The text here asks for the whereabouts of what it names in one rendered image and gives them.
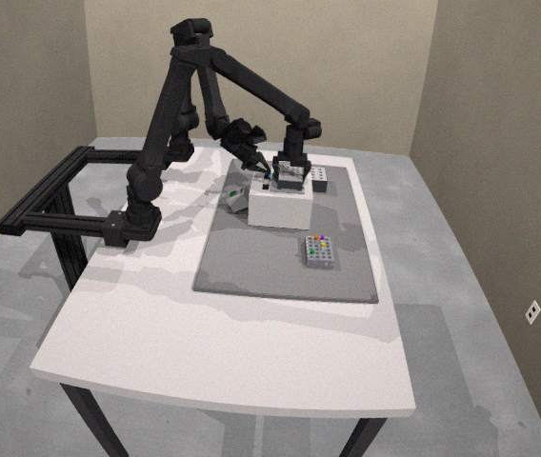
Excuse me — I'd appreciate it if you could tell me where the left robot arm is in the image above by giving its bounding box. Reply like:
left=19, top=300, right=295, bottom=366
left=166, top=18, right=267, bottom=160

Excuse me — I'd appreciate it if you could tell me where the grey flat rectangular mat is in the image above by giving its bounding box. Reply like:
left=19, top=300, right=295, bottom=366
left=193, top=158, right=379, bottom=304

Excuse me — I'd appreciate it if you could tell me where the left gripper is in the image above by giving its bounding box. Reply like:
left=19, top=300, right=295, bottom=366
left=232, top=142, right=271, bottom=174

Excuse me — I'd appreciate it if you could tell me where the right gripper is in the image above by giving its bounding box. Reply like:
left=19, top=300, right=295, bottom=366
left=272, top=140, right=311, bottom=183

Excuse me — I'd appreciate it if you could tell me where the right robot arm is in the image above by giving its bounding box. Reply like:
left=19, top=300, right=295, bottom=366
left=122, top=44, right=322, bottom=235

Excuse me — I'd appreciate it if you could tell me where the grey tube rack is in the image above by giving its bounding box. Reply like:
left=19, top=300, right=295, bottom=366
left=305, top=235, right=334, bottom=268

